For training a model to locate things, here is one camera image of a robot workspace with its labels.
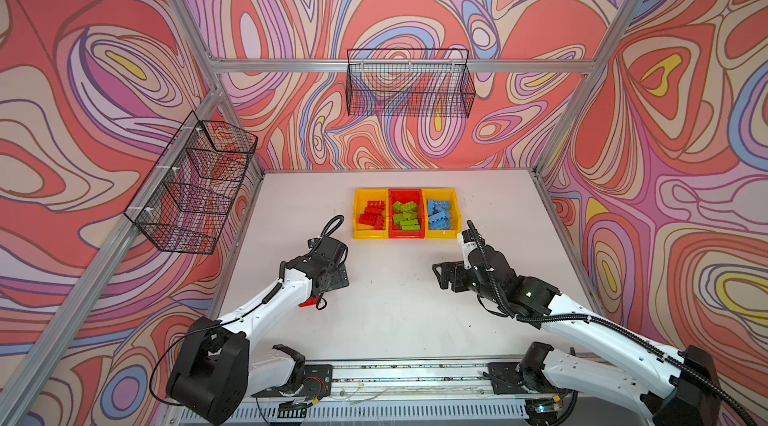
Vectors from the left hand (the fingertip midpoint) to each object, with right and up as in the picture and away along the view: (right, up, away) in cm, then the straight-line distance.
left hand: (331, 278), depth 87 cm
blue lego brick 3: (+35, +15, +12) cm, 40 cm away
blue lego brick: (+35, +20, +18) cm, 44 cm away
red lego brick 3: (+12, +21, +21) cm, 32 cm away
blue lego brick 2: (+34, +17, +12) cm, 40 cm away
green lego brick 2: (+23, +16, +15) cm, 32 cm away
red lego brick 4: (+12, +19, +18) cm, 28 cm away
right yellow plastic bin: (+40, +18, +13) cm, 45 cm away
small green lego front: (+24, +14, +13) cm, 31 cm away
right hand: (+33, +4, -8) cm, 34 cm away
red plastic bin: (+24, +24, +24) cm, 41 cm away
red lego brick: (+10, +17, +17) cm, 26 cm away
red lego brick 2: (+14, +15, +14) cm, 25 cm away
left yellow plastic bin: (+7, +23, +18) cm, 31 cm away
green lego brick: (+23, +20, +18) cm, 35 cm away
